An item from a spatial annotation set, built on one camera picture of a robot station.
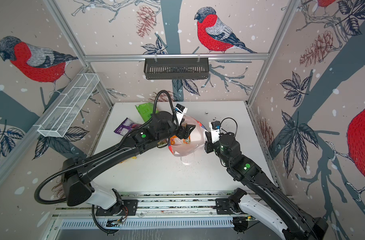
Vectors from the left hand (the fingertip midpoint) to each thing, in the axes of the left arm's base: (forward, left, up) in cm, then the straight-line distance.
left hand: (190, 122), depth 69 cm
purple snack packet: (+20, +44, -28) cm, 56 cm away
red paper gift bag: (+4, -5, -23) cm, 24 cm away
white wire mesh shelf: (+2, +64, -2) cm, 64 cm away
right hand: (-3, -7, -4) cm, 9 cm away
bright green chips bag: (+30, +31, -24) cm, 50 cm away
